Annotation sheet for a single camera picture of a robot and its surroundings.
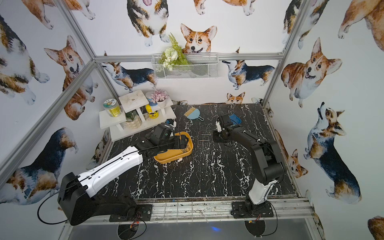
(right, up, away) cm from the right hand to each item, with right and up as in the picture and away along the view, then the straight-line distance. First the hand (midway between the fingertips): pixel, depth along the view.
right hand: (219, 134), depth 94 cm
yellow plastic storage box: (-28, -12, -4) cm, 30 cm away
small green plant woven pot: (-59, +9, +11) cm, 61 cm away
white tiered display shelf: (-54, +13, +10) cm, 56 cm away
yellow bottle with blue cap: (-46, +16, +7) cm, 49 cm away
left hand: (-22, +1, -14) cm, 26 cm away
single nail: (-8, -1, +11) cm, 14 cm away
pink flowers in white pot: (-37, +24, -2) cm, 44 cm away
